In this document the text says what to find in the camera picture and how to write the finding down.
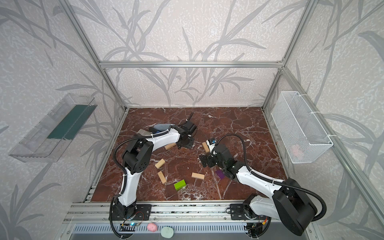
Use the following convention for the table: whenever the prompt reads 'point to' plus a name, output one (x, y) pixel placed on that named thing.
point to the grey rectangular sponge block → (143, 132)
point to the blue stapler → (157, 132)
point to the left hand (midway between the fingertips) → (190, 140)
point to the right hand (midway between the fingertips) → (206, 149)
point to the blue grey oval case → (162, 127)
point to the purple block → (220, 174)
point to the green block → (180, 184)
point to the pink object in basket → (296, 151)
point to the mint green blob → (167, 232)
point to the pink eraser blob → (152, 227)
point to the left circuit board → (127, 227)
